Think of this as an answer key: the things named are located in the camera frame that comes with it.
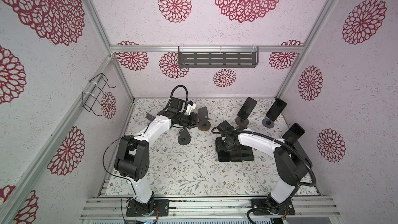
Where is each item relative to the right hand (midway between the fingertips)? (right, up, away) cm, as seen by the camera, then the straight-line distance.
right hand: (220, 146), depth 90 cm
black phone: (+37, +23, +8) cm, 45 cm away
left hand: (-11, +13, -5) cm, 18 cm away
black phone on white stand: (+43, +9, -2) cm, 44 cm away
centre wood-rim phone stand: (-10, +14, +12) cm, 21 cm away
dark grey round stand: (-21, +4, +2) cm, 22 cm away
